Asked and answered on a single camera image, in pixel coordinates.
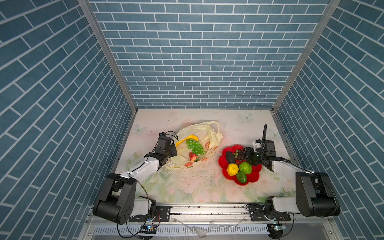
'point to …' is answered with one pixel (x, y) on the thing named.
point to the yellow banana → (191, 137)
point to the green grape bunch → (196, 147)
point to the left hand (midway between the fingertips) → (176, 148)
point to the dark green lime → (241, 177)
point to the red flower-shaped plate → (253, 176)
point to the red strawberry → (192, 156)
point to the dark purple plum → (255, 156)
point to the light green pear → (245, 167)
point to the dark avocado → (230, 157)
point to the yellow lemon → (232, 169)
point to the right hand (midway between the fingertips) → (242, 153)
